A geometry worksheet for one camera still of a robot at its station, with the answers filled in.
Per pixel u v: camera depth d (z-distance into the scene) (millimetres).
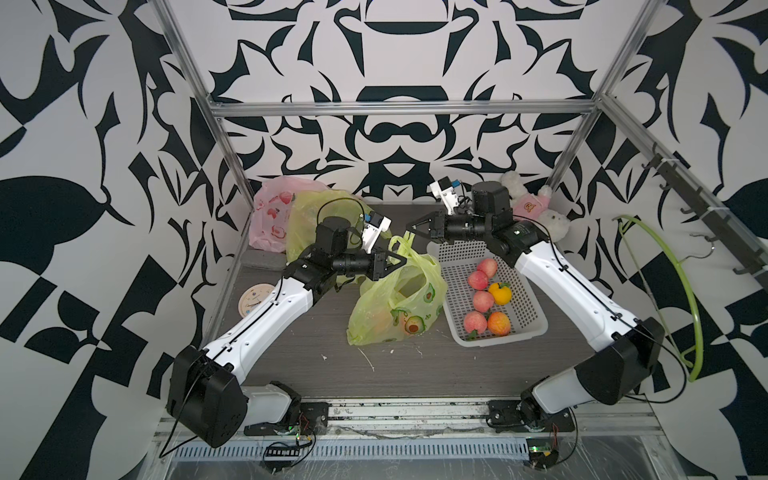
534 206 1082
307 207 1100
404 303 732
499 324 846
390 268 686
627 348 405
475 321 836
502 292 912
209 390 391
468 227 615
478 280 932
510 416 741
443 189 661
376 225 656
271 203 1088
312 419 741
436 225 623
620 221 849
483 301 887
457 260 1020
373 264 638
